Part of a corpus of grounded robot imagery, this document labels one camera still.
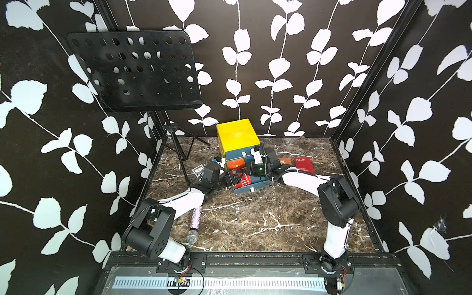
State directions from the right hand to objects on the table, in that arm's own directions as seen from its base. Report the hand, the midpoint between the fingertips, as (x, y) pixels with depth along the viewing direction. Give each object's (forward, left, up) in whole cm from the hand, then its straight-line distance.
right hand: (240, 167), depth 90 cm
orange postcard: (+6, +3, -5) cm, 8 cm away
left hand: (-3, +1, 0) cm, 3 cm away
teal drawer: (-1, 0, -1) cm, 2 cm away
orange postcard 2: (+15, -27, -14) cm, 34 cm away
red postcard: (-5, -3, -5) cm, 7 cm away
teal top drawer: (+4, -1, +6) cm, 7 cm away
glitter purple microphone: (-30, +20, -9) cm, 38 cm away
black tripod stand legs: (+14, +33, +6) cm, 37 cm away
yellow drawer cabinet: (+12, +2, +7) cm, 14 cm away
